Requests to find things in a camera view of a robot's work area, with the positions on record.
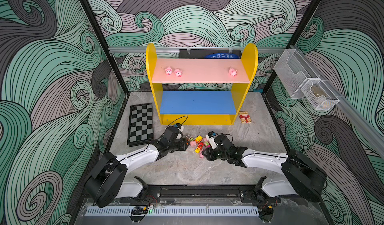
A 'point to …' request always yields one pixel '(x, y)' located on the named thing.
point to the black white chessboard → (140, 130)
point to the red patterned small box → (244, 117)
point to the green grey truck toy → (189, 136)
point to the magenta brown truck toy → (206, 143)
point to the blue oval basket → (222, 55)
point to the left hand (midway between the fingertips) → (189, 141)
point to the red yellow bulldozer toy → (200, 145)
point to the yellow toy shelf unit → (201, 92)
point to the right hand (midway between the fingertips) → (205, 151)
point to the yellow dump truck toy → (198, 139)
